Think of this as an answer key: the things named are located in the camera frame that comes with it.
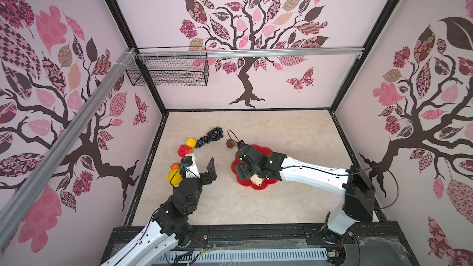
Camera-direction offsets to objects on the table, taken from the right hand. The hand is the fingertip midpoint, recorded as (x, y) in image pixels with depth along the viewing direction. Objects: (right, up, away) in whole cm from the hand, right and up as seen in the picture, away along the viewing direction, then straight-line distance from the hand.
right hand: (243, 162), depth 81 cm
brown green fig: (-7, +7, +20) cm, 22 cm away
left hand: (-16, +1, -6) cm, 17 cm away
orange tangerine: (-20, +4, -20) cm, 29 cm away
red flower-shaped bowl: (+11, -11, +5) cm, 16 cm away
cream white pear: (+6, -9, +3) cm, 11 cm away
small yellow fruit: (-29, +7, +19) cm, 36 cm away
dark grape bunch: (-17, +12, +23) cm, 30 cm away
